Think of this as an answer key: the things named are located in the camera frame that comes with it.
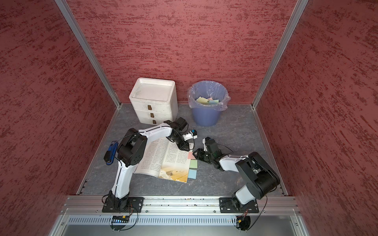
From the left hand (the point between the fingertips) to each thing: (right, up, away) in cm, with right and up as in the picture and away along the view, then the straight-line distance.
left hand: (186, 149), depth 94 cm
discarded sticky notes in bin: (+17, +34, +11) cm, 39 cm away
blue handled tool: (-47, -2, -5) cm, 48 cm away
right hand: (+6, -4, -2) cm, 7 cm away
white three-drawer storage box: (-19, +32, -4) cm, 37 cm away
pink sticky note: (+3, -3, -3) cm, 5 cm away
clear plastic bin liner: (+15, +41, +7) cm, 44 cm away
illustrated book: (-13, -5, -4) cm, 15 cm away
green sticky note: (+5, -8, -6) cm, 11 cm away
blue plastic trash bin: (+15, +23, +7) cm, 28 cm away
